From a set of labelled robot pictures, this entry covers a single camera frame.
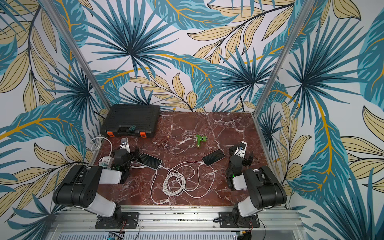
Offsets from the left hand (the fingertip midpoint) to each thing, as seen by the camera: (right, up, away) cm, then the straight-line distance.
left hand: (128, 147), depth 93 cm
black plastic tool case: (-2, +17, +9) cm, 19 cm away
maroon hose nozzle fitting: (+20, +3, +7) cm, 22 cm away
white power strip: (-12, -8, -3) cm, 15 cm away
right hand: (+65, +1, -6) cm, 66 cm away
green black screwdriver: (+1, +12, +5) cm, 13 cm away
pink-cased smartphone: (+52, -7, +1) cm, 52 cm away
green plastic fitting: (+45, +5, +10) cm, 46 cm away
